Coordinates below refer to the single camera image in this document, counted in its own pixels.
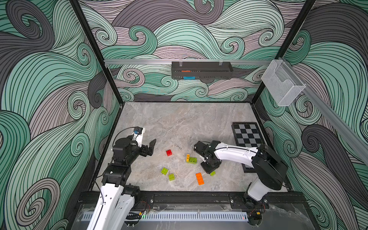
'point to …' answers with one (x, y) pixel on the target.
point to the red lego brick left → (169, 153)
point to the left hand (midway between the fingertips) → (146, 136)
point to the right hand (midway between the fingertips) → (211, 169)
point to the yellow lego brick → (188, 156)
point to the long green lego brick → (192, 160)
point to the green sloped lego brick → (212, 174)
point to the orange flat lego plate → (200, 178)
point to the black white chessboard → (247, 134)
